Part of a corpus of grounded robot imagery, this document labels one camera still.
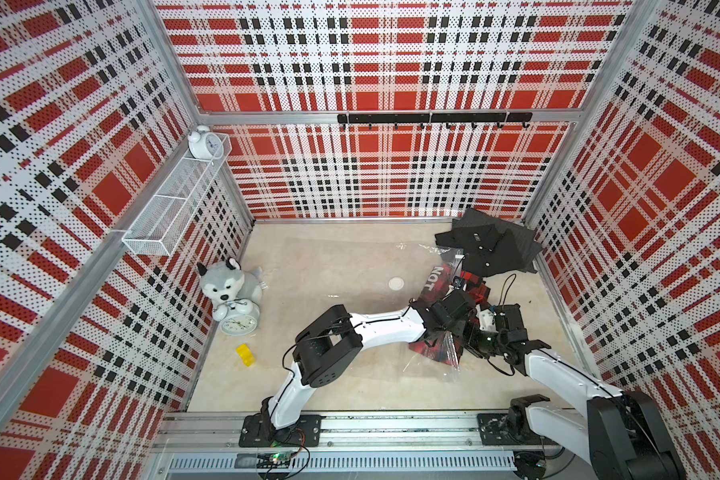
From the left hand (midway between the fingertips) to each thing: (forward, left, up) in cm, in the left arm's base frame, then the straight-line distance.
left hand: (462, 313), depth 87 cm
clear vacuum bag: (+19, +27, -8) cm, 34 cm away
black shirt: (+29, -17, -4) cm, 34 cm away
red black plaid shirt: (-9, +5, -1) cm, 11 cm away
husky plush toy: (+5, +67, +11) cm, 68 cm away
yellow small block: (-10, +63, -6) cm, 64 cm away
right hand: (-5, +2, -4) cm, 7 cm away
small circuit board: (-35, +50, -5) cm, 61 cm away
